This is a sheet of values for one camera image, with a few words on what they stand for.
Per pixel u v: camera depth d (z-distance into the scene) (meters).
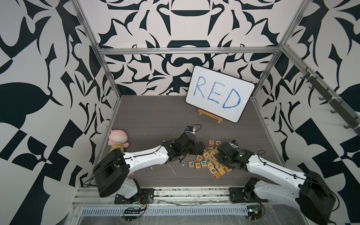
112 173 0.42
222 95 0.95
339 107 0.55
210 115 1.02
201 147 0.71
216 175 0.79
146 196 0.74
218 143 0.92
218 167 0.81
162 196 0.76
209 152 0.87
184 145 0.61
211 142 0.91
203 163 0.83
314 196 0.41
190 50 0.91
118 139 0.89
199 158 0.85
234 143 0.78
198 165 0.83
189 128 0.74
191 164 0.83
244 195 0.68
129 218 0.69
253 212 0.71
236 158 0.61
